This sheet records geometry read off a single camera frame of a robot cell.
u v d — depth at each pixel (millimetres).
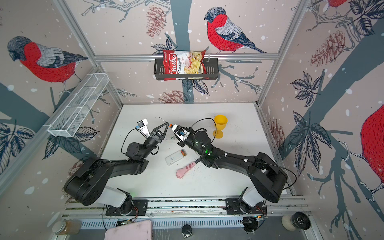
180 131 611
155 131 699
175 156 904
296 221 608
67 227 622
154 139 688
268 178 433
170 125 729
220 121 943
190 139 669
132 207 722
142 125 698
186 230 600
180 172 835
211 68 951
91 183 438
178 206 755
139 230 657
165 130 738
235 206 740
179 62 875
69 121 713
